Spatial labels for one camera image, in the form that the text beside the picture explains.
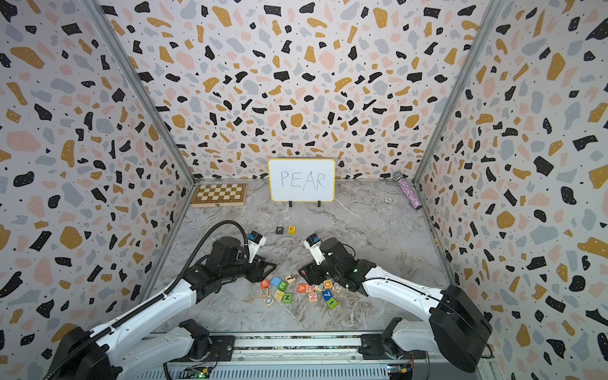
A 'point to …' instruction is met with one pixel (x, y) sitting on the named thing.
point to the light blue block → (275, 281)
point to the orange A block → (302, 288)
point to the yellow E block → (292, 229)
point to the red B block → (264, 284)
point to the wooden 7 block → (290, 279)
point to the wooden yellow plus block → (279, 294)
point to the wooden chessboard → (218, 195)
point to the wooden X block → (264, 292)
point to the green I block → (332, 303)
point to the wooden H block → (309, 288)
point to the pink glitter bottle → (399, 177)
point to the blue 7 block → (327, 294)
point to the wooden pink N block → (313, 297)
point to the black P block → (279, 229)
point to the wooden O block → (268, 301)
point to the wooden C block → (336, 287)
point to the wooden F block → (318, 287)
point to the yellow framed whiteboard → (302, 180)
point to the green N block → (288, 298)
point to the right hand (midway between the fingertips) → (306, 267)
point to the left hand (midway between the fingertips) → (273, 262)
